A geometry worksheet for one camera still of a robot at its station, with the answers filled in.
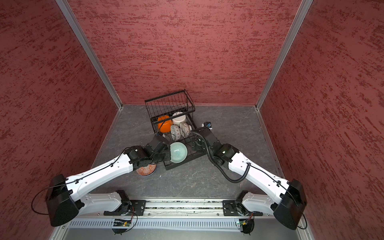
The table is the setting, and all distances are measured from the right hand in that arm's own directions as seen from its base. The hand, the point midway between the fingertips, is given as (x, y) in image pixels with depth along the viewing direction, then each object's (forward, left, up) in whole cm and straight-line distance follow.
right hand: (198, 144), depth 77 cm
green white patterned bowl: (+14, +13, -8) cm, 21 cm away
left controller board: (-31, +41, -21) cm, 56 cm away
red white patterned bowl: (+16, +7, -8) cm, 19 cm away
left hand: (-3, +16, -6) cm, 17 cm away
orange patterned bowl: (-8, +29, -14) cm, 33 cm away
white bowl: (+25, +13, -11) cm, 30 cm away
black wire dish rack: (+30, +17, -9) cm, 36 cm away
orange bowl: (+18, +21, -8) cm, 29 cm away
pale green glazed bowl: (-1, +11, -7) cm, 13 cm away
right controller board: (-34, -23, -20) cm, 46 cm away
